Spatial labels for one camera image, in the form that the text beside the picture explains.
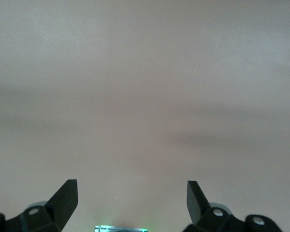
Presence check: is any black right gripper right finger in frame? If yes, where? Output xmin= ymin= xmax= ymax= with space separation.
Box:
xmin=182 ymin=180 xmax=282 ymax=232

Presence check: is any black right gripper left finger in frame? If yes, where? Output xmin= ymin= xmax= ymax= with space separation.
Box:
xmin=0 ymin=179 xmax=78 ymax=232

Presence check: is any brown table cover sheet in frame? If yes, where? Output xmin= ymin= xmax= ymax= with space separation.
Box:
xmin=0 ymin=0 xmax=290 ymax=232

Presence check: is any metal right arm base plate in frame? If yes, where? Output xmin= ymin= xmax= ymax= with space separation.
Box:
xmin=94 ymin=224 xmax=148 ymax=232

